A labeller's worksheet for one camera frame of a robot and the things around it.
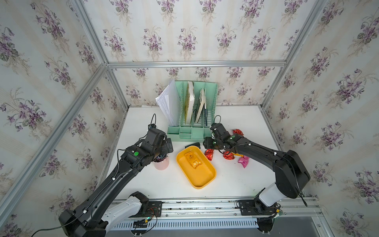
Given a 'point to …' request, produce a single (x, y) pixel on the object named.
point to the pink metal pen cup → (161, 164)
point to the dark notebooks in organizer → (201, 104)
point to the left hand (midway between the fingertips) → (166, 145)
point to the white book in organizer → (189, 103)
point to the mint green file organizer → (197, 101)
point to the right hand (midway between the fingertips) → (206, 143)
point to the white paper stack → (169, 101)
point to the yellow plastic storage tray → (200, 177)
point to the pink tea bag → (244, 160)
